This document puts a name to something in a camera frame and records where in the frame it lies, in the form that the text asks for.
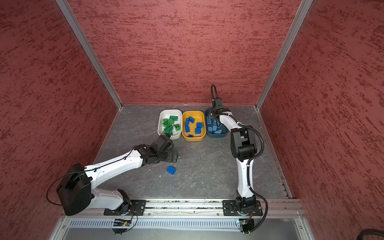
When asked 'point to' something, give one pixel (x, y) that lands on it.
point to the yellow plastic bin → (193, 125)
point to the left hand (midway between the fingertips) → (170, 157)
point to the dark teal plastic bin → (224, 133)
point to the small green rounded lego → (177, 127)
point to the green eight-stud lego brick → (168, 130)
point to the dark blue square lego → (171, 169)
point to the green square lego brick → (168, 122)
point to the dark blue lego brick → (187, 127)
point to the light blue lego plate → (208, 120)
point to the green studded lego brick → (174, 118)
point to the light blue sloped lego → (218, 131)
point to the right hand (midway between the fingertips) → (213, 115)
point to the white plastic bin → (166, 113)
